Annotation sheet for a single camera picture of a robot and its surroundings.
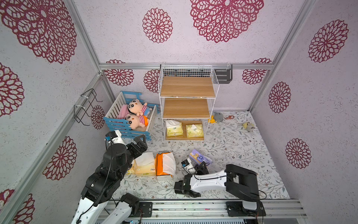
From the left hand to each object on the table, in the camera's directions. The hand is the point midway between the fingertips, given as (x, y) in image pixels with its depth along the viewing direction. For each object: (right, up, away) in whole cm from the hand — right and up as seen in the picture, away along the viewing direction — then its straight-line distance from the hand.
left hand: (139, 141), depth 65 cm
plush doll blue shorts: (-13, +21, +38) cm, 45 cm away
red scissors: (+62, +14, +52) cm, 82 cm away
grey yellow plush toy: (+50, +13, +47) cm, 70 cm away
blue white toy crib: (-27, +19, +39) cm, 51 cm away
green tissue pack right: (+30, +3, +35) cm, 46 cm away
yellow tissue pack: (-9, -20, +19) cm, 29 cm away
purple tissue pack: (+31, -12, +18) cm, 38 cm away
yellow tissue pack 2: (-2, -17, +20) cm, 27 cm away
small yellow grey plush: (+72, +5, +41) cm, 83 cm away
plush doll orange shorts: (-12, +10, +32) cm, 36 cm away
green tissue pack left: (+15, +5, +35) cm, 39 cm away
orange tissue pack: (+11, -17, +17) cm, 26 cm away
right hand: (+34, -16, +18) cm, 42 cm away
